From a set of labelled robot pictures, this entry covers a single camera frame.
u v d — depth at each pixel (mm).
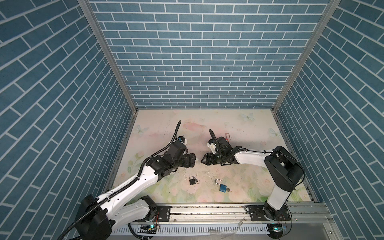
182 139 713
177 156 601
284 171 472
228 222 723
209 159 805
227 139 1019
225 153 731
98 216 383
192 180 844
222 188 824
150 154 596
